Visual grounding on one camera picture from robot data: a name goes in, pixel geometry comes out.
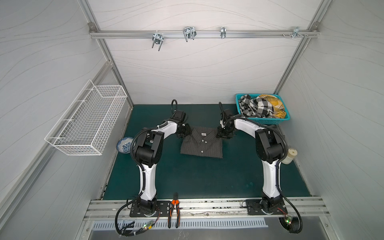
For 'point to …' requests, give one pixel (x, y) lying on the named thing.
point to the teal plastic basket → (270, 119)
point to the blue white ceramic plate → (123, 145)
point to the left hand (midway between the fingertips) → (193, 130)
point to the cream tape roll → (292, 152)
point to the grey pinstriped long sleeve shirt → (203, 141)
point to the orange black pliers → (175, 201)
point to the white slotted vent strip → (184, 223)
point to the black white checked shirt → (258, 107)
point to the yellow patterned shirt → (278, 110)
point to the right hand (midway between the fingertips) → (221, 133)
